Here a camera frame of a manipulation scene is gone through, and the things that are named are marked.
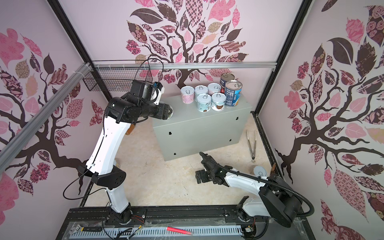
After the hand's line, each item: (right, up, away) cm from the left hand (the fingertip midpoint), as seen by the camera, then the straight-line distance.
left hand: (163, 111), depth 69 cm
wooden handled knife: (+65, -34, +23) cm, 77 cm away
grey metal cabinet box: (+11, -10, +23) cm, 28 cm away
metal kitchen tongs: (+53, -25, +26) cm, 64 cm away
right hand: (+19, -35, +18) cm, 44 cm away
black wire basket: (-49, +33, +53) cm, 79 cm away
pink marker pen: (+7, -58, +1) cm, 58 cm away
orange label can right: (+52, -33, +15) cm, 63 cm away
